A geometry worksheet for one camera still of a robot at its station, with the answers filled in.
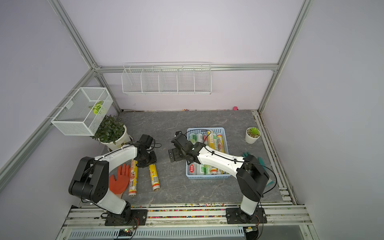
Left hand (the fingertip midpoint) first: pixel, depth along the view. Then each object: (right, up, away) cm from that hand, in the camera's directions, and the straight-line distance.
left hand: (153, 163), depth 90 cm
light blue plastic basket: (+40, +20, +12) cm, 46 cm away
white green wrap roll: (+31, -3, -4) cm, 32 cm away
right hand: (+15, +8, -6) cm, 19 cm away
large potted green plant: (-24, +18, -2) cm, 30 cm away
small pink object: (+59, +38, +34) cm, 78 cm away
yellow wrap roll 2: (-8, -9, -10) cm, 16 cm away
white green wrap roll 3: (+28, +14, +9) cm, 33 cm away
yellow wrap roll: (+3, -6, -8) cm, 10 cm away
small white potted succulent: (+63, +17, +5) cm, 65 cm away
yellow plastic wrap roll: (+42, +11, +6) cm, 44 cm away
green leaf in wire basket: (-29, +33, -8) cm, 45 cm away
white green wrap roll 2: (+24, -1, -5) cm, 24 cm away
